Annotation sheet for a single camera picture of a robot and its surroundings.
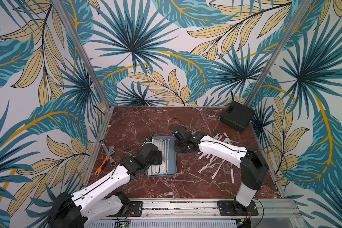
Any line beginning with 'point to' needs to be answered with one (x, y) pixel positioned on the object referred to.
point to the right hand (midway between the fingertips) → (176, 147)
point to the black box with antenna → (237, 116)
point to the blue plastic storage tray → (173, 156)
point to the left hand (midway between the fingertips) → (155, 156)
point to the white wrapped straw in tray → (163, 146)
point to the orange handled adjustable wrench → (110, 151)
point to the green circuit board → (125, 225)
